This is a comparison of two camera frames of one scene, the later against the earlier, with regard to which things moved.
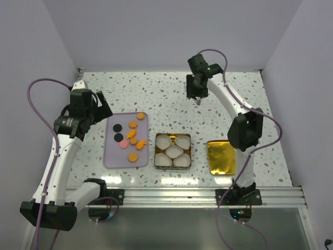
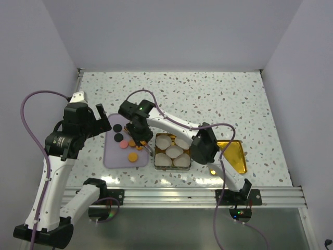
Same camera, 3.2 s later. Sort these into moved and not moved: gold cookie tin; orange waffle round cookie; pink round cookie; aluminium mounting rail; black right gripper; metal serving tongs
Moved: metal serving tongs; black right gripper
Not moved: gold cookie tin; orange waffle round cookie; aluminium mounting rail; pink round cookie
